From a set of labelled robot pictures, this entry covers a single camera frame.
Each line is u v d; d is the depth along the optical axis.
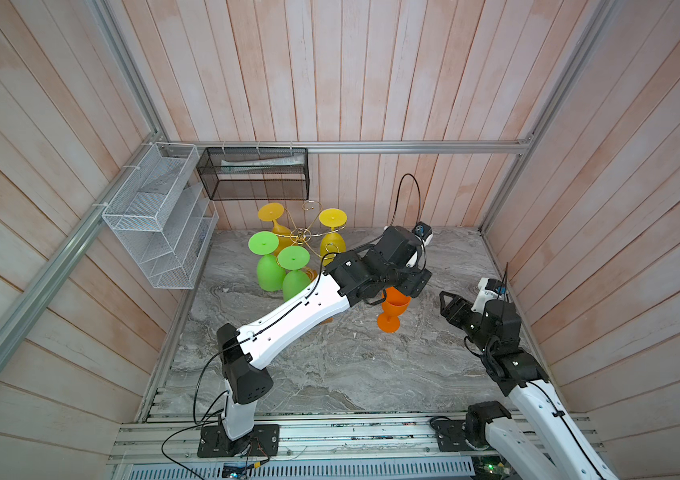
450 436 0.73
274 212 0.80
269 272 0.77
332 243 0.81
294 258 0.68
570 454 0.44
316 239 0.84
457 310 0.68
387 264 0.49
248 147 0.94
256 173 1.04
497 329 0.57
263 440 0.73
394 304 0.82
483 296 0.68
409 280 0.60
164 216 0.69
